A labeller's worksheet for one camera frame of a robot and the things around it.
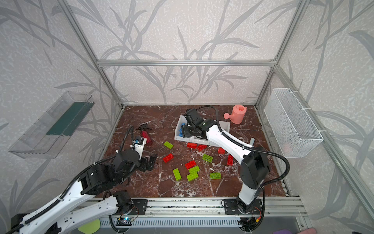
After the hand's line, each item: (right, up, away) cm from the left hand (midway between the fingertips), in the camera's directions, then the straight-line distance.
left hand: (152, 149), depth 70 cm
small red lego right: (+37, -6, +24) cm, 45 cm away
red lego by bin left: (+18, -3, +25) cm, 31 cm away
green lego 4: (+19, -18, +13) cm, 30 cm away
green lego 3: (+20, -16, +17) cm, 31 cm away
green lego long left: (+10, -17, +14) cm, 24 cm away
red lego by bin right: (+25, -4, +25) cm, 35 cm away
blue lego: (+10, +4, +32) cm, 34 cm away
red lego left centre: (+4, -10, +19) cm, 22 cm away
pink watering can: (+51, +19, +32) cm, 64 cm away
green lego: (+2, -2, +27) cm, 27 cm away
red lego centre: (+18, -12, +17) cm, 28 cm away
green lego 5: (+32, -18, +13) cm, 39 cm away
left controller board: (-15, -37, +2) cm, 40 cm away
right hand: (+16, +11, +15) cm, 25 cm away
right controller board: (+48, -38, +3) cm, 61 cm away
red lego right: (+43, -10, +19) cm, 48 cm away
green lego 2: (+28, -10, +19) cm, 36 cm away
